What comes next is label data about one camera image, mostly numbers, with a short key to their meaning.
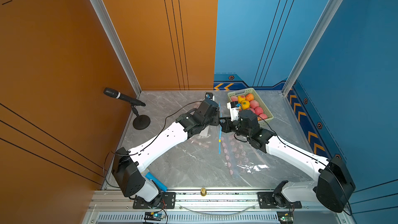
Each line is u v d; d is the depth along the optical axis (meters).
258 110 1.02
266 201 0.72
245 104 1.05
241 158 0.86
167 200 0.74
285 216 0.71
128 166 0.40
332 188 0.40
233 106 0.68
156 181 0.79
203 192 0.71
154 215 0.71
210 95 0.67
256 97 1.09
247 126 0.61
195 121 0.55
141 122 1.02
